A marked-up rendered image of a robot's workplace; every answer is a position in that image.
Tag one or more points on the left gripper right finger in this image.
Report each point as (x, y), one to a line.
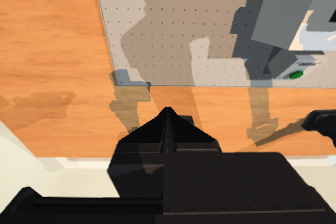
(187, 138)

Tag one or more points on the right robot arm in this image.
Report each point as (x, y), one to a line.
(324, 123)

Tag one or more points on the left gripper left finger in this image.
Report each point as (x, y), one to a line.
(148, 137)

